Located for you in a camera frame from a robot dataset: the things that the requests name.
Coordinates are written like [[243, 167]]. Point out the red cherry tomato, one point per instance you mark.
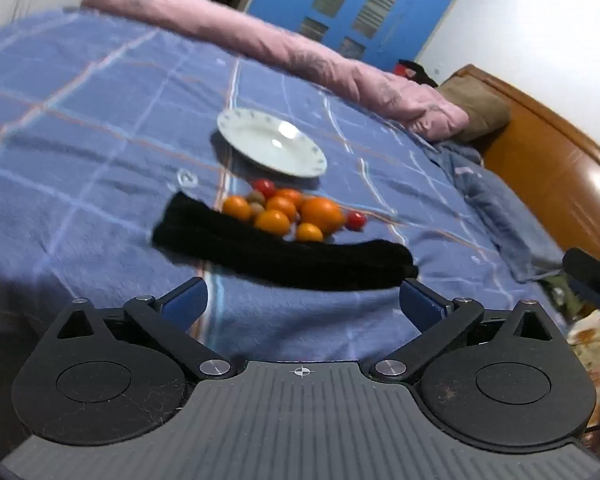
[[265, 187], [356, 220]]

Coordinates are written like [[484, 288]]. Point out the pink quilt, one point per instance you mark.
[[230, 25]]

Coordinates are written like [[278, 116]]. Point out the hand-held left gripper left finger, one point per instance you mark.
[[185, 302]]

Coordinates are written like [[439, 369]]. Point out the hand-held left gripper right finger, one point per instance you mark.
[[425, 305]]

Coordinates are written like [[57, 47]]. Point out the floral printed cloth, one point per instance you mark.
[[595, 340]]

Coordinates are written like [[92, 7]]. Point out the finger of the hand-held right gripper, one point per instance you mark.
[[592, 272]]

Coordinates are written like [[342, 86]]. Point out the blue checked bedsheet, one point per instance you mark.
[[105, 135]]

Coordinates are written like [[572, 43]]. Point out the brown longan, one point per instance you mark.
[[256, 199]]

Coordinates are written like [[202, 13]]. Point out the crumpled blue grey cloth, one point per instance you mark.
[[495, 210]]

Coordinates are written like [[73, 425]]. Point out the white patterned plate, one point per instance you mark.
[[265, 142]]

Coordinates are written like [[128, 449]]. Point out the blue wardrobe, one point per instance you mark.
[[290, 0]]

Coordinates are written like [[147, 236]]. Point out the black knit cloth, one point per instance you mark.
[[280, 260]]

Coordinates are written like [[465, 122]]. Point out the black and red garment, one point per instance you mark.
[[415, 71]]

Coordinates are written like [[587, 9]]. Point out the brown pillow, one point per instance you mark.
[[480, 107]]

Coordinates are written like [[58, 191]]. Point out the wooden headboard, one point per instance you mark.
[[545, 160]]

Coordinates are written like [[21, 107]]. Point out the large orange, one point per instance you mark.
[[322, 214]]

